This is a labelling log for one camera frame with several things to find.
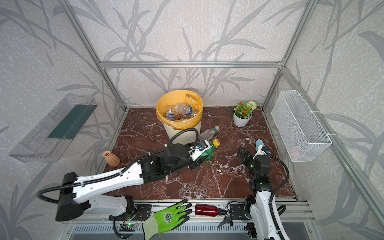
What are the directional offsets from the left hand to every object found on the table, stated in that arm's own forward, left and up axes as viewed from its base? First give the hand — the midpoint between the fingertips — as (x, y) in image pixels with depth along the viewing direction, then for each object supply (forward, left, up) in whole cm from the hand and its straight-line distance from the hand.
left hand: (207, 145), depth 67 cm
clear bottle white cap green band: (+26, -3, -28) cm, 38 cm away
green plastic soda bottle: (-5, 0, +1) cm, 5 cm away
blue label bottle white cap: (+25, +13, -3) cm, 28 cm away
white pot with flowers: (+33, -25, -14) cm, 43 cm away
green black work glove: (-27, +19, -26) cm, 41 cm away
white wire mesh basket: (+2, -40, +7) cm, 41 cm away
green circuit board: (-29, +38, -29) cm, 56 cm away
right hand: (+8, -22, -15) cm, 28 cm away
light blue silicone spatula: (+18, -36, -27) cm, 48 cm away
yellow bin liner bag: (+34, +22, -4) cm, 40 cm away
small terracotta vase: (+2, +53, -20) cm, 57 cm away
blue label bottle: (+26, +22, -10) cm, 36 cm away
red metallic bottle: (-23, -1, -23) cm, 32 cm away
